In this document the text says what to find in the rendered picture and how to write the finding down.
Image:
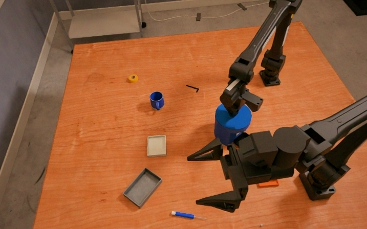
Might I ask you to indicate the yellow tape roll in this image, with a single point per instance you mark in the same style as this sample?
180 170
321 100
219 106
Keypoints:
133 78

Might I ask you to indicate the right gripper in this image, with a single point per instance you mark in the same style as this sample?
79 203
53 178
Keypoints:
234 108

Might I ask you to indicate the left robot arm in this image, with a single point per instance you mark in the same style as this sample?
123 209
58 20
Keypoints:
263 156

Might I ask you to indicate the blue mug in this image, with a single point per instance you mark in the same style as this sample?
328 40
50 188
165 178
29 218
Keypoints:
156 100

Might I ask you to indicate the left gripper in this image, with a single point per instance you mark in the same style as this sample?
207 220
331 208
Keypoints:
232 170

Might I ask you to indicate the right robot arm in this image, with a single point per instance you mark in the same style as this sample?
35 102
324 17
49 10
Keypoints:
241 71

